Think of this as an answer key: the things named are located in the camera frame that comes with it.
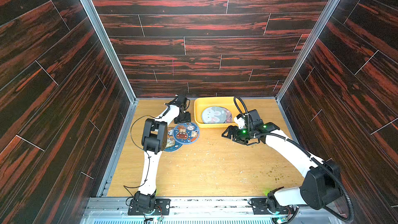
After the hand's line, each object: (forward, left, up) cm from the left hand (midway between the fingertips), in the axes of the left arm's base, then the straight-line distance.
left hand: (187, 121), depth 107 cm
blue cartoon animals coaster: (-19, +8, -1) cm, 21 cm away
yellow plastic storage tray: (+15, -9, +3) cm, 18 cm away
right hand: (-19, -25, +13) cm, 34 cm away
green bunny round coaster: (+4, -20, +3) cm, 21 cm away
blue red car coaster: (-10, 0, 0) cm, 10 cm away
